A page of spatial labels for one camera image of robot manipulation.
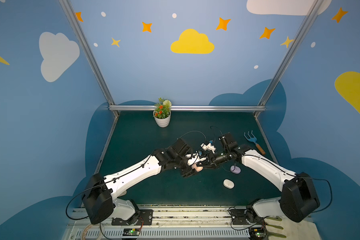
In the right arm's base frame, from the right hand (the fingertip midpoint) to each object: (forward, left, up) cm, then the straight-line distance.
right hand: (200, 165), depth 74 cm
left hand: (+1, +2, -1) cm, 2 cm away
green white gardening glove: (-23, -41, -16) cm, 49 cm away
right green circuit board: (-25, -29, -19) cm, 43 cm away
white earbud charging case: (-3, -18, -16) cm, 24 cm away
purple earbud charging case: (+7, -23, -17) cm, 30 cm away
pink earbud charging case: (-2, +1, +1) cm, 3 cm away
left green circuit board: (-28, +32, -17) cm, 46 cm away
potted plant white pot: (+38, +26, -12) cm, 47 cm away
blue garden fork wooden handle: (+31, -42, -19) cm, 55 cm away
